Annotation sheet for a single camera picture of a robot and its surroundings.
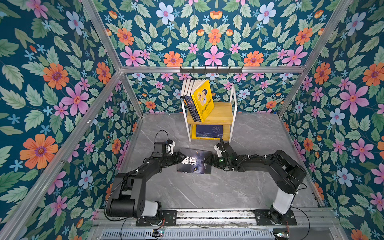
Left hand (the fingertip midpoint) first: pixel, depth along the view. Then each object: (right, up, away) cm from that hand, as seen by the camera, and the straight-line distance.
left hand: (185, 156), depth 90 cm
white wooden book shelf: (+25, +26, +4) cm, 36 cm away
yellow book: (+11, +34, -8) cm, 36 cm away
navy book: (+16, +15, +8) cm, 24 cm away
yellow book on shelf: (+5, +13, +11) cm, 17 cm away
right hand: (+16, -3, +2) cm, 16 cm away
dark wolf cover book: (+5, -4, +1) cm, 7 cm away
